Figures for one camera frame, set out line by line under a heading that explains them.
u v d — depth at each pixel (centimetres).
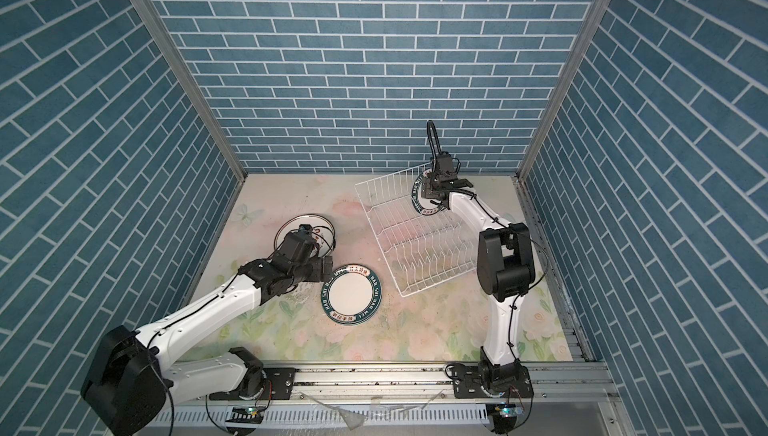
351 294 87
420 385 75
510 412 71
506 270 53
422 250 96
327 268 76
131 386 39
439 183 76
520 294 57
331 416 71
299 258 65
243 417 72
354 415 71
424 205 108
